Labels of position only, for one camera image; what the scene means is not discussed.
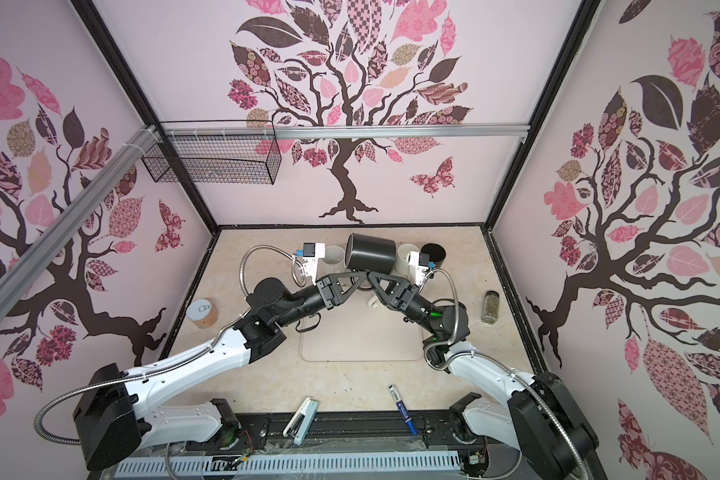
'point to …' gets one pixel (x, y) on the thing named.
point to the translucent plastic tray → (351, 332)
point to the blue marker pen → (402, 409)
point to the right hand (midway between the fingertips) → (372, 279)
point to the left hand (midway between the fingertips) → (369, 284)
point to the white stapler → (301, 420)
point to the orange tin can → (202, 313)
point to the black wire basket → (217, 159)
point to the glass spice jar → (490, 308)
